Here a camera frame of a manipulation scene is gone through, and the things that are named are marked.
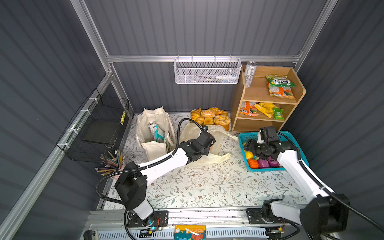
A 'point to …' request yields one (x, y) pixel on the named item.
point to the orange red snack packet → (248, 108)
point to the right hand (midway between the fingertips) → (250, 148)
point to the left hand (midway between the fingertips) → (204, 143)
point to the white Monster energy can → (152, 127)
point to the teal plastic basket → (243, 137)
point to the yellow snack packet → (266, 108)
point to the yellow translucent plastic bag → (218, 152)
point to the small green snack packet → (278, 113)
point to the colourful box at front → (190, 232)
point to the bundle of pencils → (108, 164)
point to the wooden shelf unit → (271, 100)
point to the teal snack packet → (159, 134)
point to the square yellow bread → (209, 121)
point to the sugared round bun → (207, 113)
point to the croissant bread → (195, 115)
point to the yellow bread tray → (211, 116)
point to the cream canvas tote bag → (158, 116)
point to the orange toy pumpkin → (253, 164)
